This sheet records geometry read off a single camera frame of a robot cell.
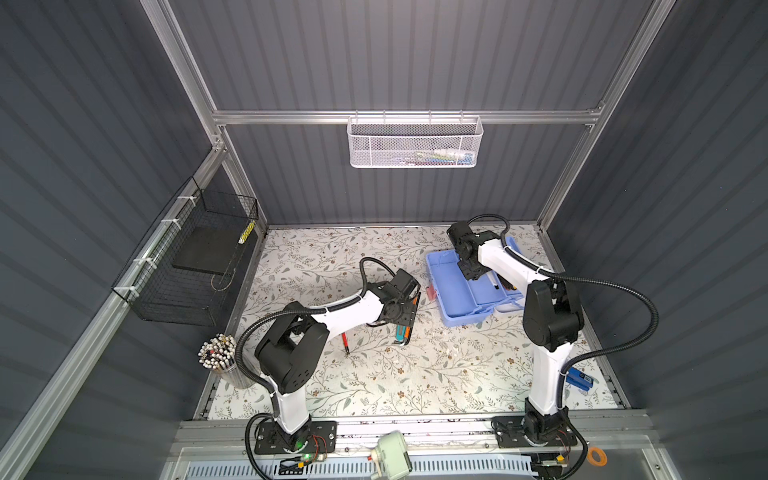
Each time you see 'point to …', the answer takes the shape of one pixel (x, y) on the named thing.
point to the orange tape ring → (603, 457)
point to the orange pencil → (407, 331)
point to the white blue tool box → (460, 300)
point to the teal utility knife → (400, 331)
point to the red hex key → (345, 340)
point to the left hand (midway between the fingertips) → (403, 314)
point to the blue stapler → (579, 379)
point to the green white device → (392, 450)
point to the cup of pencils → (219, 355)
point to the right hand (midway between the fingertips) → (485, 269)
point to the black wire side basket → (184, 272)
